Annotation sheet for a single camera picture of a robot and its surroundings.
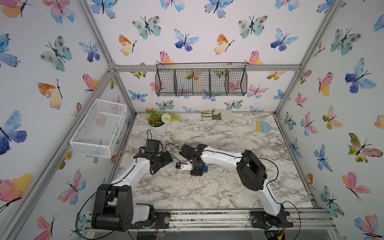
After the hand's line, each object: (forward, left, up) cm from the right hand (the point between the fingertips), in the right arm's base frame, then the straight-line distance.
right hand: (196, 168), depth 89 cm
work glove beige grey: (+46, -14, -1) cm, 48 cm away
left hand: (+3, +16, +4) cm, 17 cm away
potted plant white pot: (+25, +27, +4) cm, 37 cm away
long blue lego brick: (-5, -5, +11) cm, 13 cm away
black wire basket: (+50, -13, +28) cm, 59 cm away
